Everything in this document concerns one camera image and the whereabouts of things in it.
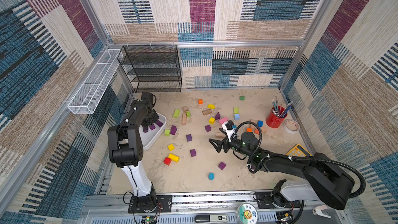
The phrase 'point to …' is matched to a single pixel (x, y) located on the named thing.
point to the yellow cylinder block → (174, 157)
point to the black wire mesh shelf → (152, 68)
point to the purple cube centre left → (189, 137)
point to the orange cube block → (200, 101)
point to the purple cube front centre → (222, 165)
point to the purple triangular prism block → (217, 116)
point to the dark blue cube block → (260, 123)
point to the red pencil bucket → (275, 116)
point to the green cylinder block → (242, 98)
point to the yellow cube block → (211, 120)
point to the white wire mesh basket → (84, 101)
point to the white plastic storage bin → (147, 137)
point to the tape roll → (291, 126)
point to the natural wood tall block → (265, 128)
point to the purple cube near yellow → (193, 153)
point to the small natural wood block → (185, 109)
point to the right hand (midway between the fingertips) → (216, 135)
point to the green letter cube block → (188, 113)
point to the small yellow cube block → (171, 147)
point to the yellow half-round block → (211, 106)
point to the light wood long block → (184, 118)
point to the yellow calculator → (298, 151)
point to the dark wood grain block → (207, 111)
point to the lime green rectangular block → (236, 110)
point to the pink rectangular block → (223, 120)
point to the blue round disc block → (211, 176)
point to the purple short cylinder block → (159, 123)
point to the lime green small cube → (167, 132)
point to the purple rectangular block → (152, 127)
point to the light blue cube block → (236, 116)
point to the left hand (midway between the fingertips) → (152, 121)
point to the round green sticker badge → (247, 214)
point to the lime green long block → (176, 113)
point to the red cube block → (167, 160)
